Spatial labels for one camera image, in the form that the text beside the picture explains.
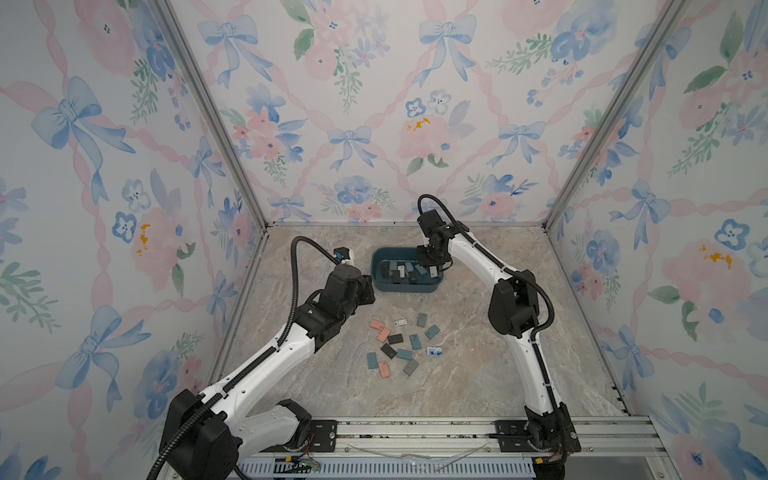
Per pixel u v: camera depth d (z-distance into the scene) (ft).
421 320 3.11
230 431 1.32
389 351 2.88
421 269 3.45
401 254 3.63
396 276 3.39
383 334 2.97
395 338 2.97
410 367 2.80
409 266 3.43
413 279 3.39
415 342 2.96
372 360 2.83
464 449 2.40
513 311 2.00
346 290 1.90
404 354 2.88
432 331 3.04
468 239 2.35
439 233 2.49
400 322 3.05
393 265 3.49
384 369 2.76
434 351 2.88
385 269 3.44
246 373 1.46
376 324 3.05
